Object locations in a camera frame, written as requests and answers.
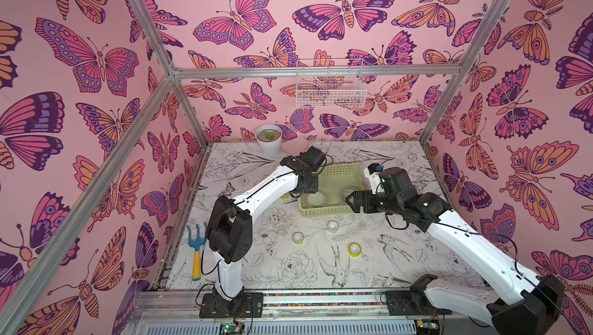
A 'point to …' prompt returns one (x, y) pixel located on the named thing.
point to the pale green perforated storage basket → (332, 179)
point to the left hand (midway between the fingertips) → (311, 185)
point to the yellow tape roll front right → (354, 249)
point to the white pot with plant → (269, 139)
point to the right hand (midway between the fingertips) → (353, 199)
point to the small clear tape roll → (333, 226)
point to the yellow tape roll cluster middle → (286, 197)
